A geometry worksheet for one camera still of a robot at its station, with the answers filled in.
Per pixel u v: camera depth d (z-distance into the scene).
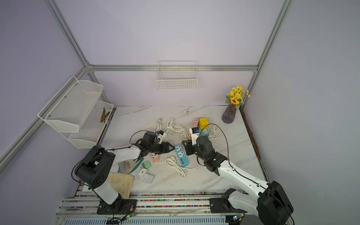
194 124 1.01
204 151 0.60
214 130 1.04
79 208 0.75
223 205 0.65
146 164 0.87
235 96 0.91
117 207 0.66
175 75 0.96
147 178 0.78
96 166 0.51
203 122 1.01
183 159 0.88
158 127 1.01
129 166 0.86
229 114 1.05
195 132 0.69
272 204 0.40
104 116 0.96
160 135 0.86
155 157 0.90
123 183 0.82
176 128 1.06
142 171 0.80
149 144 0.75
